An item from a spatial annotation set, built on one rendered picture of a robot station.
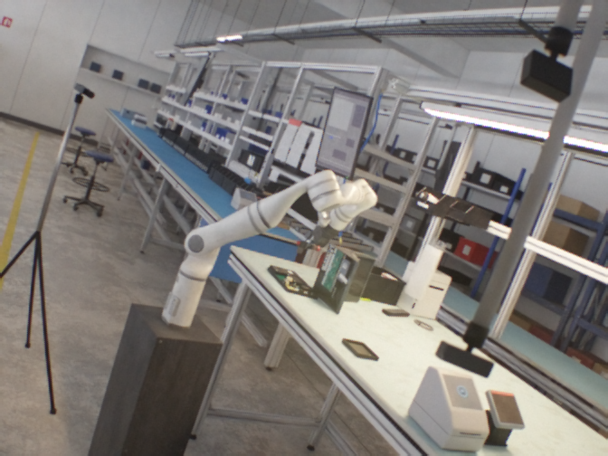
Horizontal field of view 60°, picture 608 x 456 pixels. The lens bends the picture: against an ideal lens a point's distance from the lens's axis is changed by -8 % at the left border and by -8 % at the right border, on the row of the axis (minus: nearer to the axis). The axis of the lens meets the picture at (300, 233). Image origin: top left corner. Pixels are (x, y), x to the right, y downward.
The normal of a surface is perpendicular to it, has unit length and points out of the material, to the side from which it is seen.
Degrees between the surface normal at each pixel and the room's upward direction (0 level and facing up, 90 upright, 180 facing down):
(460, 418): 41
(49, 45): 90
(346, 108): 101
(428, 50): 90
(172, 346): 90
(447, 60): 90
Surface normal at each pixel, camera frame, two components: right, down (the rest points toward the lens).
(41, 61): 0.40, 0.29
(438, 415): -0.87, -0.27
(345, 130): -0.66, 0.07
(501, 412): 0.48, -0.65
